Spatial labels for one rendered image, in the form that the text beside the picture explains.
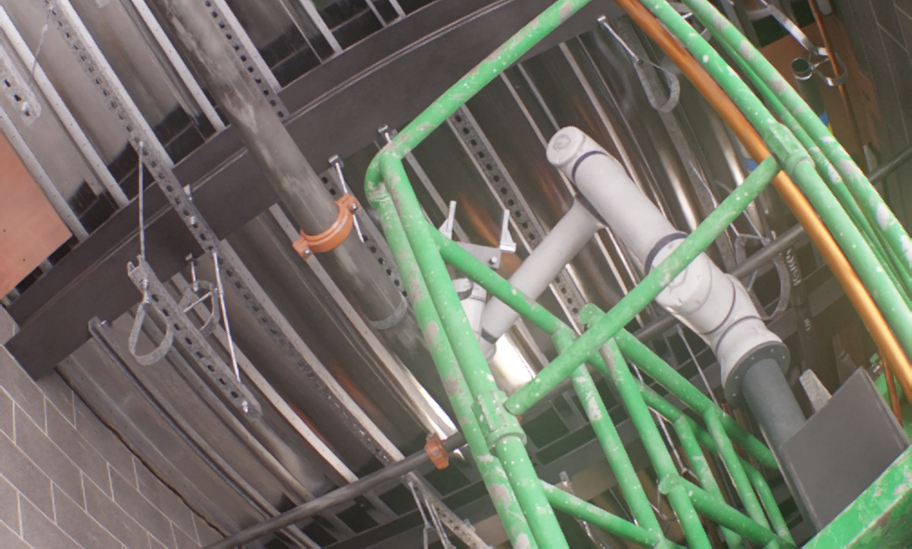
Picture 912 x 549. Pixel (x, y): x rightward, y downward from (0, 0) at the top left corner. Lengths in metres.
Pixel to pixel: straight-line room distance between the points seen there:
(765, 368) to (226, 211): 1.52
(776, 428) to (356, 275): 1.00
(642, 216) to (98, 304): 1.60
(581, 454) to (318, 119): 1.89
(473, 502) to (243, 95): 2.60
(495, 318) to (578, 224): 0.32
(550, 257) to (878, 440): 2.08
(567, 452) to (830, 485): 3.28
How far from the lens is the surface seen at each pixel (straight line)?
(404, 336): 2.82
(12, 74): 2.23
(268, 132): 2.43
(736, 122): 1.81
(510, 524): 1.56
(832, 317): 4.52
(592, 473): 4.43
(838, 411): 1.41
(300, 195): 2.53
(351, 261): 2.65
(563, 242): 3.28
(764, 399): 2.64
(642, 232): 2.85
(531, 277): 3.30
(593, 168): 3.06
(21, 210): 3.49
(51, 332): 3.54
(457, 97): 1.98
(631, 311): 1.52
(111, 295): 3.44
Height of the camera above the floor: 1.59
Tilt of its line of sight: 48 degrees up
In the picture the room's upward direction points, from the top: 24 degrees counter-clockwise
